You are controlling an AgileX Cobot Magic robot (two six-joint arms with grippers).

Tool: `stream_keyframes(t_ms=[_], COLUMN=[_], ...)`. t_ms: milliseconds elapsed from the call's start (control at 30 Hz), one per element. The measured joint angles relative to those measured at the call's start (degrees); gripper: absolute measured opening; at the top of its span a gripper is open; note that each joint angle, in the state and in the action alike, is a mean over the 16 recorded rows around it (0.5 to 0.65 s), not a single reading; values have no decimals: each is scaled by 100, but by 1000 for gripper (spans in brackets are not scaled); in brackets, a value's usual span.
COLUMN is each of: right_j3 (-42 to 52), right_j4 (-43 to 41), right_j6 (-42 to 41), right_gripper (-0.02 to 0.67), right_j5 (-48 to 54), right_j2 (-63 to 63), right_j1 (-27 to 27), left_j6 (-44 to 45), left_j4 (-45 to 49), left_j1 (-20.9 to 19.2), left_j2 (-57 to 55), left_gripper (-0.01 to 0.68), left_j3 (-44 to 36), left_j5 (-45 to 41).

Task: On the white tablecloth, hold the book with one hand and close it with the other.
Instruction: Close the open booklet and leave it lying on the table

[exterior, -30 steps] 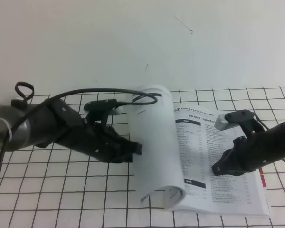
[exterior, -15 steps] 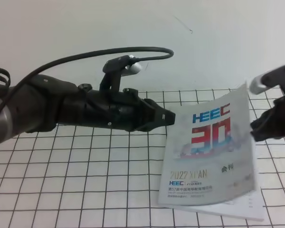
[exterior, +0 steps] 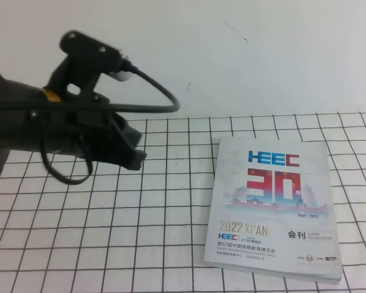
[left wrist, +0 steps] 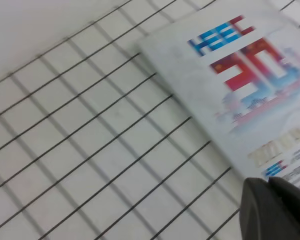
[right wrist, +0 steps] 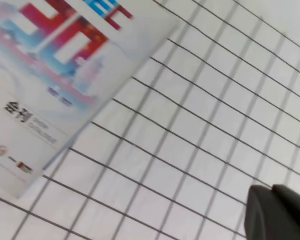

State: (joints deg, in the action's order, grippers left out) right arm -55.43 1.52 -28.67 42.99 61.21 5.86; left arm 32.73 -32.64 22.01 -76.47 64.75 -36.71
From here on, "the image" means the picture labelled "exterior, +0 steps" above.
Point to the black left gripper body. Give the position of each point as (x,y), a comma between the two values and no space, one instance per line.
(94,135)

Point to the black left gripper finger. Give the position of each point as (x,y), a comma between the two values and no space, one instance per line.
(133,159)

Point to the white exhibition catalogue book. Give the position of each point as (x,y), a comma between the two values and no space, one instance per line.
(272,210)

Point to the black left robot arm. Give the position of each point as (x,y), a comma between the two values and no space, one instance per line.
(16,102)

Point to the white grid tablecloth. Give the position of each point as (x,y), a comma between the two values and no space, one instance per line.
(145,231)

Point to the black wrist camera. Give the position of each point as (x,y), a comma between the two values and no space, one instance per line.
(86,59)

